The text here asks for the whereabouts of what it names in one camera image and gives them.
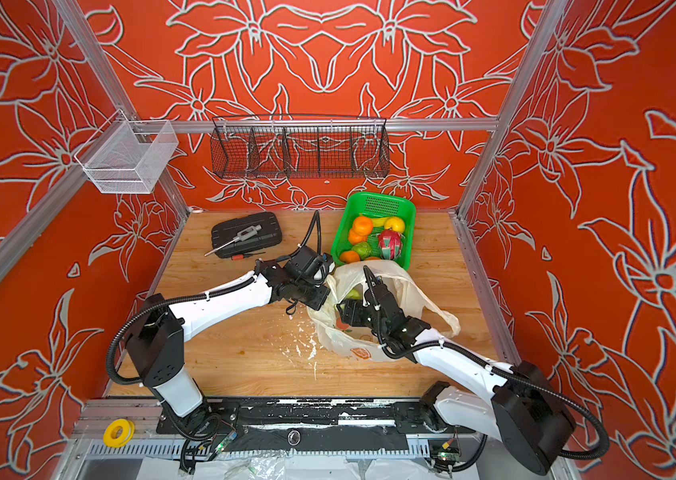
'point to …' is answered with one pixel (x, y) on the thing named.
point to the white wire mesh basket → (128, 156)
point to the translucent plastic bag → (354, 342)
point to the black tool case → (270, 234)
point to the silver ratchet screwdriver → (240, 237)
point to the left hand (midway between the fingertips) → (325, 293)
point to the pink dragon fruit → (390, 243)
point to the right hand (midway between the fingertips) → (342, 304)
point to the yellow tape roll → (118, 433)
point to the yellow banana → (379, 222)
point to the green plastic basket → (374, 206)
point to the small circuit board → (449, 456)
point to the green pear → (353, 294)
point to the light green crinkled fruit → (363, 249)
